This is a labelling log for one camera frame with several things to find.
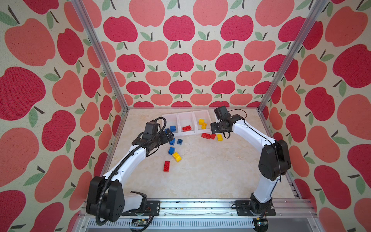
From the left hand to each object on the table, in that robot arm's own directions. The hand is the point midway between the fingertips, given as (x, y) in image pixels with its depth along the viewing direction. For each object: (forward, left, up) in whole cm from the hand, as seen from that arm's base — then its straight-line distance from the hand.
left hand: (169, 138), depth 85 cm
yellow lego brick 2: (+25, -22, -13) cm, 36 cm away
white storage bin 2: (+29, -22, -9) cm, 38 cm away
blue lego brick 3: (0, 0, -14) cm, 14 cm away
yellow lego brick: (+19, -24, -12) cm, 33 cm away
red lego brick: (-12, +2, -13) cm, 18 cm away
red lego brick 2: (+17, -11, -12) cm, 23 cm away
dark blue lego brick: (+6, -6, -13) cm, 16 cm away
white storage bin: (+26, 0, -13) cm, 29 cm away
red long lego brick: (+12, -25, -15) cm, 31 cm away
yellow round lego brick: (-6, -4, -12) cm, 14 cm away
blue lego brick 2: (+17, 0, -12) cm, 21 cm away
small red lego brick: (+11, -30, -14) cm, 35 cm away
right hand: (+8, -31, -2) cm, 32 cm away
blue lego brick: (+6, -1, -13) cm, 14 cm away
